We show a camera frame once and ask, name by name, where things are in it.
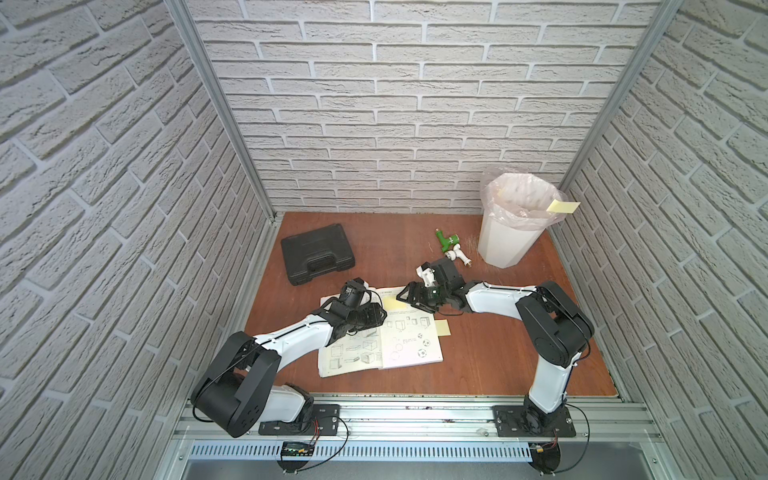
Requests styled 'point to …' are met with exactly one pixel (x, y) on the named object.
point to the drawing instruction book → (406, 336)
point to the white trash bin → (504, 247)
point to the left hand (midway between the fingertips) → (376, 307)
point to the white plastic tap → (457, 252)
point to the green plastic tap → (447, 243)
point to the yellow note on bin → (561, 206)
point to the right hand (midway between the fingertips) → (406, 300)
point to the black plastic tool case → (315, 253)
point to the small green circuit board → (297, 449)
